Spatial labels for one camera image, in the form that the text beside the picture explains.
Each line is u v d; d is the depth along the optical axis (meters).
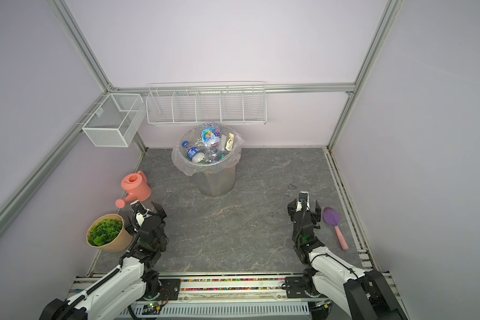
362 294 0.42
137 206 0.69
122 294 0.56
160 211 0.77
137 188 0.91
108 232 0.77
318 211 0.75
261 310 1.57
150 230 0.62
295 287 0.74
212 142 0.86
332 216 0.91
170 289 0.74
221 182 0.95
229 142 0.84
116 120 0.94
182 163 0.79
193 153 0.81
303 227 0.62
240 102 1.05
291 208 0.78
